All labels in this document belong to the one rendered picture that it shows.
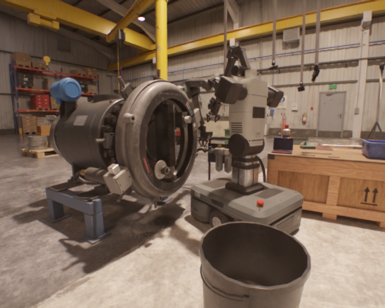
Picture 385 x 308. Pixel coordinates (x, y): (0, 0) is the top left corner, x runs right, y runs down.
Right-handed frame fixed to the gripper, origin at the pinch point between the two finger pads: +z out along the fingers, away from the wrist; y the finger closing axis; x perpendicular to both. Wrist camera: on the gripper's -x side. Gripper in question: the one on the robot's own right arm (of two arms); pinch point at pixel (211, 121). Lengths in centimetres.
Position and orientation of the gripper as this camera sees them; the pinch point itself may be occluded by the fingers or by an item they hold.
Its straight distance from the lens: 197.6
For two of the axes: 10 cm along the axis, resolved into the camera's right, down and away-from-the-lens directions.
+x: 5.2, 6.1, -6.0
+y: -8.0, 1.0, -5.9
